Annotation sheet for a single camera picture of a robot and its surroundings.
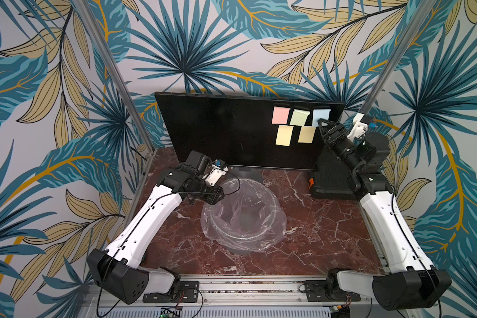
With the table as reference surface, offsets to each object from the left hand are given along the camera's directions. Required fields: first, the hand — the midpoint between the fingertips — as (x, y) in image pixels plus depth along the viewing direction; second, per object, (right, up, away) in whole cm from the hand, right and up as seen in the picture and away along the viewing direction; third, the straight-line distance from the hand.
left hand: (216, 196), depth 73 cm
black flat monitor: (+12, +28, +22) cm, 38 cm away
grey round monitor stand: (+14, +8, +35) cm, 39 cm away
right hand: (+35, +25, -8) cm, 44 cm away
